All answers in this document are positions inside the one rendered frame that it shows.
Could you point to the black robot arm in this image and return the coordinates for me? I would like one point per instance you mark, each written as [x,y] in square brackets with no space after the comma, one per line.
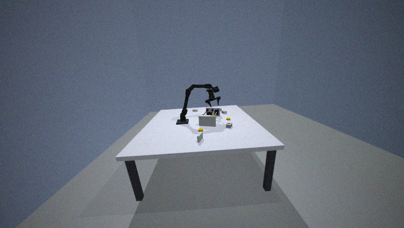
[210,90]

